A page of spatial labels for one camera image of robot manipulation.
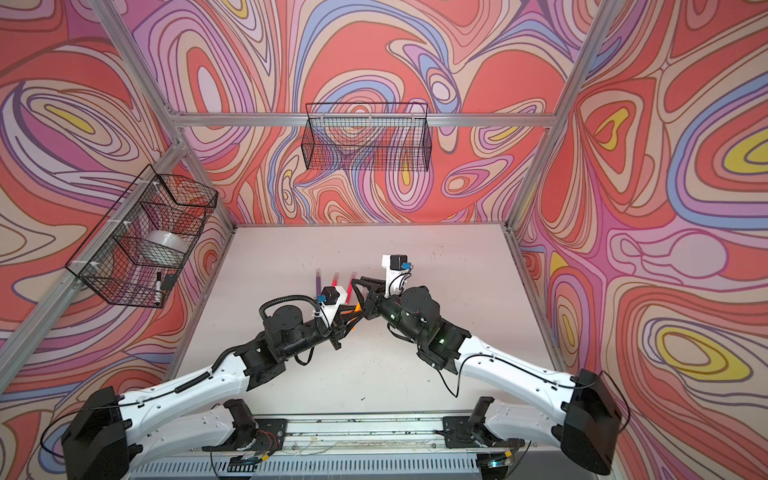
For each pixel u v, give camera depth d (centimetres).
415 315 52
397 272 60
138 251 70
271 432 73
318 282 102
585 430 38
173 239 74
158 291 72
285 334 58
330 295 59
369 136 96
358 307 69
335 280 104
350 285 103
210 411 61
